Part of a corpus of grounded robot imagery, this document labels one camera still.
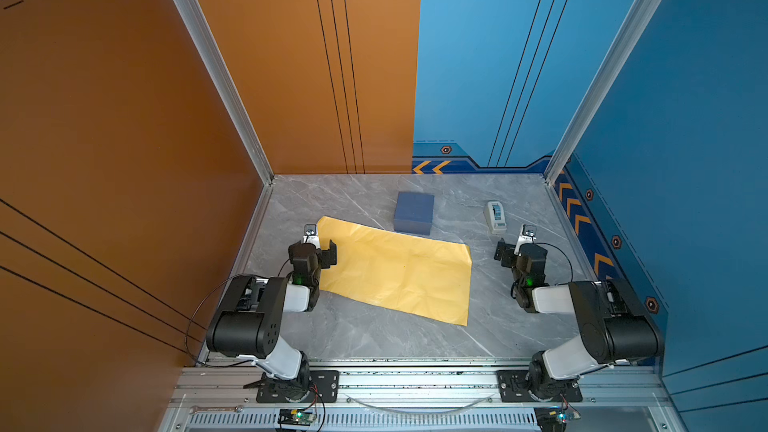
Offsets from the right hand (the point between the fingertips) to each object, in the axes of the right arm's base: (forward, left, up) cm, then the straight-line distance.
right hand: (515, 241), depth 94 cm
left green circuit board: (-45, +60, -6) cm, 75 cm away
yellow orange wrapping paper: (-9, +27, -6) cm, 30 cm away
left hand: (+1, +64, +1) cm, 64 cm away
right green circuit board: (-45, +1, -8) cm, 46 cm away
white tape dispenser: (+11, +3, -2) cm, 12 cm away
